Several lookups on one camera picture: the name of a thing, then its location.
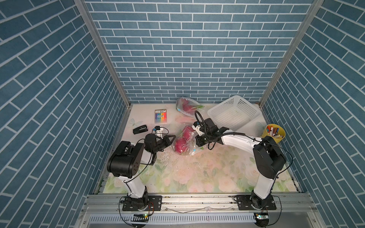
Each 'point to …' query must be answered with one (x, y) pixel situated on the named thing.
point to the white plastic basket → (234, 112)
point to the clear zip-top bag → (193, 148)
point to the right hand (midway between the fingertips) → (195, 141)
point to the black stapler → (140, 129)
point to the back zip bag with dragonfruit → (188, 106)
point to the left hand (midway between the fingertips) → (178, 137)
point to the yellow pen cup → (277, 132)
